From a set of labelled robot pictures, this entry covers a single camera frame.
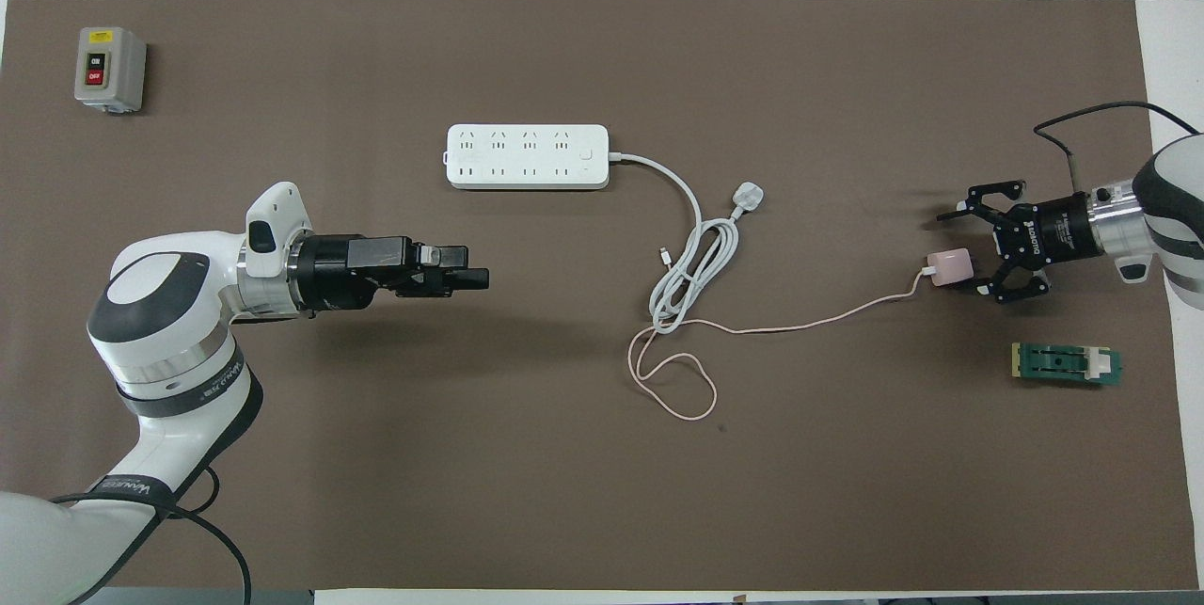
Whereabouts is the pink charger adapter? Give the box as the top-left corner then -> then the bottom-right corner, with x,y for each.
927,249 -> 976,288

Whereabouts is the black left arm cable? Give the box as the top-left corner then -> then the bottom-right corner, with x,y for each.
52,469 -> 253,605

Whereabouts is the white power cord with plug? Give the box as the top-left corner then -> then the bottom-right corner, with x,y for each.
607,151 -> 765,335

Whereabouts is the pink charging cable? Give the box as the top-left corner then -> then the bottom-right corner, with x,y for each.
628,271 -> 932,421

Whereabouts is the brown table mat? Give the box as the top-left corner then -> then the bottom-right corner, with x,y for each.
0,0 -> 1200,592

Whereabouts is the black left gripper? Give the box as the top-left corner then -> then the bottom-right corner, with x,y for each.
292,233 -> 490,312

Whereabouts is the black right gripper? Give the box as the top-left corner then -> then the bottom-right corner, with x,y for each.
939,179 -> 1100,305

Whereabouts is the grey on-off switch box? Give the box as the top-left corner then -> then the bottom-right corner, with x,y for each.
74,27 -> 148,114

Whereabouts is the white power strip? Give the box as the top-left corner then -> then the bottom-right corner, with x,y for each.
445,123 -> 610,191

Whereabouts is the green circuit board module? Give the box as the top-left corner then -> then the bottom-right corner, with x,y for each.
1011,342 -> 1123,390

